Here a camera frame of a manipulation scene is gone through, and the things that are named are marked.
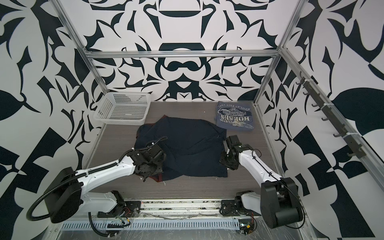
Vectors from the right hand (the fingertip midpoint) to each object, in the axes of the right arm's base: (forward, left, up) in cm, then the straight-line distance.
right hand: (222, 161), depth 86 cm
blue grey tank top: (+35, -14, -2) cm, 37 cm away
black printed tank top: (+10, +17, -3) cm, 19 cm away
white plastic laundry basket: (+44, +69, -1) cm, 82 cm away
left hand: (-3, +34, +2) cm, 34 cm away
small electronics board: (-30, -8, -5) cm, 31 cm away
